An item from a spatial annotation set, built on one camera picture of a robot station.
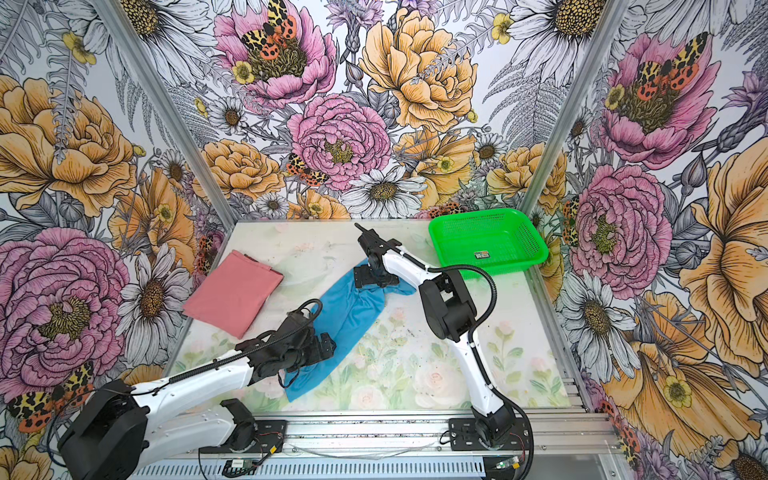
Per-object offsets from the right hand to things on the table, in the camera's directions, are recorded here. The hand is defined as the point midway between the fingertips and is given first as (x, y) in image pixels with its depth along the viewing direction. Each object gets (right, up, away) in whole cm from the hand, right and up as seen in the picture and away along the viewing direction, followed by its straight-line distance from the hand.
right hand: (373, 289), depth 101 cm
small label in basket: (+39, +11, +11) cm, 42 cm away
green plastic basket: (+49, +17, +15) cm, 54 cm away
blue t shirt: (-7, -7, -7) cm, 12 cm away
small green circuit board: (+34, -36, -30) cm, 58 cm away
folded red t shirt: (-44, -1, -4) cm, 44 cm away
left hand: (-14, -17, -15) cm, 27 cm away
